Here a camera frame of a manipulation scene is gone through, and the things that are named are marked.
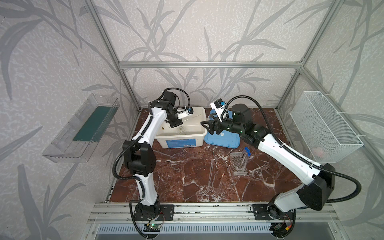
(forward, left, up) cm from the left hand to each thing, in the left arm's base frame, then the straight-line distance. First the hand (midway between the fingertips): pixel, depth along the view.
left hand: (180, 114), depth 89 cm
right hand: (-11, -16, +14) cm, 24 cm away
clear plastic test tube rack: (-22, -36, -20) cm, 47 cm away
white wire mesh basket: (-24, -66, +16) cm, 72 cm away
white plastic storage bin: (-12, -6, -3) cm, 14 cm away
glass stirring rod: (-7, -7, +5) cm, 11 cm away
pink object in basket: (-25, -70, +2) cm, 75 cm away
